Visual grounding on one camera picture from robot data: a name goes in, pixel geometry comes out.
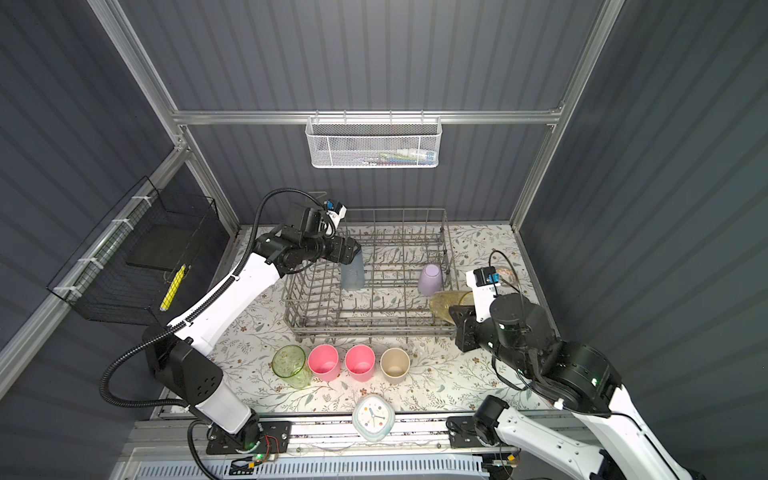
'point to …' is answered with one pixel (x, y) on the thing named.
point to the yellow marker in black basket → (173, 287)
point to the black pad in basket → (163, 246)
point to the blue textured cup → (353, 274)
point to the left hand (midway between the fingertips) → (347, 241)
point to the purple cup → (429, 279)
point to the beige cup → (395, 363)
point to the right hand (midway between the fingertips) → (452, 313)
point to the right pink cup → (360, 361)
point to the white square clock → (373, 417)
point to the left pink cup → (323, 361)
